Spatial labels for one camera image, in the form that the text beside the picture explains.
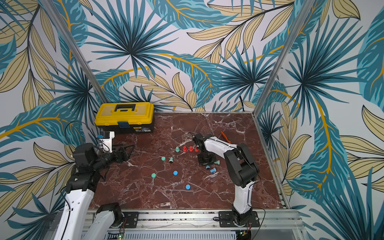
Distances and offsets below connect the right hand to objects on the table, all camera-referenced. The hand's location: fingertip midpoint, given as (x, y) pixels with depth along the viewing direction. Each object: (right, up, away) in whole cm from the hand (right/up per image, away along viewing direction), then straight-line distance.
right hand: (207, 164), depth 93 cm
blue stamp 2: (+3, -3, -3) cm, 5 cm away
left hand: (-40, +13, -21) cm, 47 cm away
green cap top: (-28, +3, +3) cm, 28 cm away
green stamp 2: (+5, +3, -9) cm, 11 cm away
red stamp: (-6, +8, +5) cm, 11 cm away
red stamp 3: (-14, +9, +5) cm, 17 cm away
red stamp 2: (-10, +9, +5) cm, 14 cm away
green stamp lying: (-22, +3, 0) cm, 22 cm away
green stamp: (-19, +8, +5) cm, 21 cm away
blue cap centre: (-19, -4, -4) cm, 20 cm away
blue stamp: (0, -1, -3) cm, 3 cm away
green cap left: (-32, -5, -4) cm, 33 cm away
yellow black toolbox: (-52, +29, +2) cm, 59 cm away
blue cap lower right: (-11, -11, -8) cm, 18 cm away
